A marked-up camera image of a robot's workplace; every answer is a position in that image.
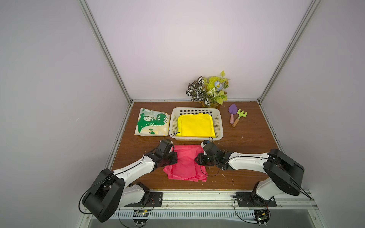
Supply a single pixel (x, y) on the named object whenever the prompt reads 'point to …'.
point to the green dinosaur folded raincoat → (152, 123)
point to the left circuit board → (140, 213)
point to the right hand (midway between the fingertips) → (194, 158)
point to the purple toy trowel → (233, 109)
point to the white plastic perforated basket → (215, 112)
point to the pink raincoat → (187, 168)
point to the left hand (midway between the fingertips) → (180, 158)
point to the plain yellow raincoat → (195, 125)
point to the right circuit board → (261, 216)
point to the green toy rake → (240, 114)
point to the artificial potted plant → (209, 91)
